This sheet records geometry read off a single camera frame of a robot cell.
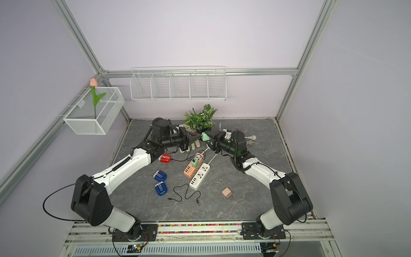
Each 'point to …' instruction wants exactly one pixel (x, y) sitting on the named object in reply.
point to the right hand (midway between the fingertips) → (202, 133)
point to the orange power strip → (189, 171)
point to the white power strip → (199, 176)
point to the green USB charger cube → (195, 163)
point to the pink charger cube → (227, 192)
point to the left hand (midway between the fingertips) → (202, 135)
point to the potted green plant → (201, 122)
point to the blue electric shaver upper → (160, 176)
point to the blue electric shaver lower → (161, 188)
